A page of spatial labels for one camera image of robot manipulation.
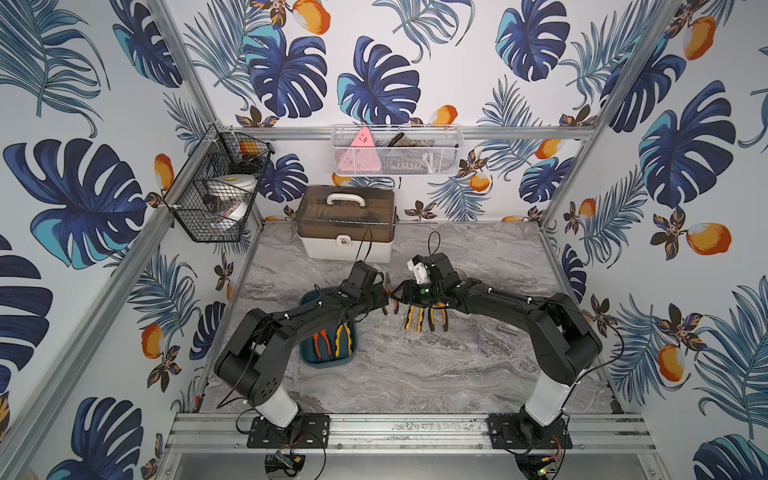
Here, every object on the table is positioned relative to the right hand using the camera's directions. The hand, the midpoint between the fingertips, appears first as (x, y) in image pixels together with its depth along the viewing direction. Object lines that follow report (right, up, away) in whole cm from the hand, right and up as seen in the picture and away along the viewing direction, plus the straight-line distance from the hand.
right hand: (395, 295), depth 90 cm
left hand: (-3, +1, +1) cm, 3 cm away
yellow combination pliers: (+8, -8, +3) cm, 11 cm away
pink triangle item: (-11, +42, 0) cm, 43 cm away
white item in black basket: (-43, +29, -10) cm, 53 cm away
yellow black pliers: (-17, -13, 0) cm, 22 cm away
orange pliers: (-23, -12, -1) cm, 27 cm away
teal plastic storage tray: (-26, -16, -2) cm, 30 cm away
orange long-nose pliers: (+11, -7, +4) cm, 14 cm away
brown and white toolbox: (-14, +22, +3) cm, 26 cm away
